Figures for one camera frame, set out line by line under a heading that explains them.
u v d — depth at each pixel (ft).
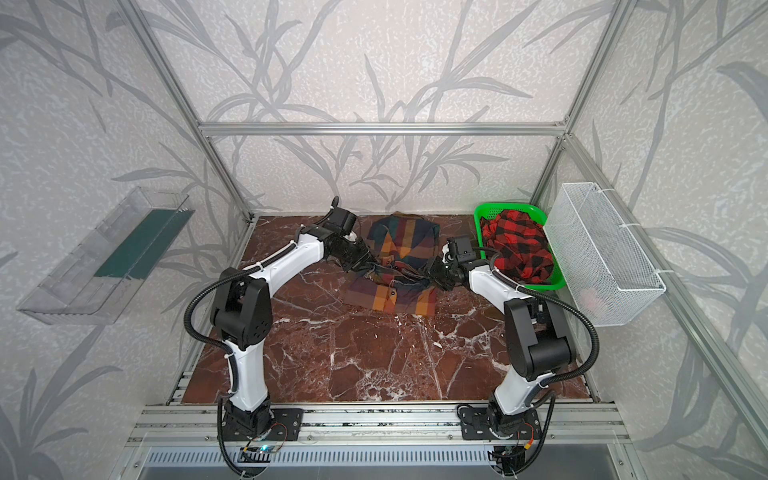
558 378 1.60
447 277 2.64
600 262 2.06
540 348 1.54
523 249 3.30
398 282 2.99
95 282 2.08
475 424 2.41
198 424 2.47
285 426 2.38
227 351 1.80
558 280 3.12
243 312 1.69
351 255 2.66
